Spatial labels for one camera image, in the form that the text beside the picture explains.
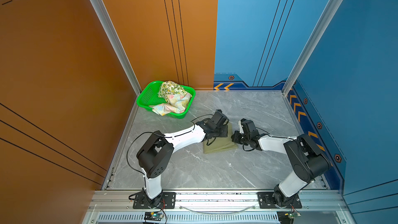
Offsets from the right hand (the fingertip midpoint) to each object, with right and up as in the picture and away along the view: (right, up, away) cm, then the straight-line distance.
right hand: (230, 137), depth 95 cm
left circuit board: (-40, -31, -24) cm, 56 cm away
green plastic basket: (-57, +27, +19) cm, 66 cm away
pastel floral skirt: (-35, +21, +5) cm, 41 cm away
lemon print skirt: (-39, +31, +8) cm, 51 cm away
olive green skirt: (-10, +1, -19) cm, 21 cm away
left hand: (-3, +6, -7) cm, 9 cm away
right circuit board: (+22, -31, -25) cm, 45 cm away
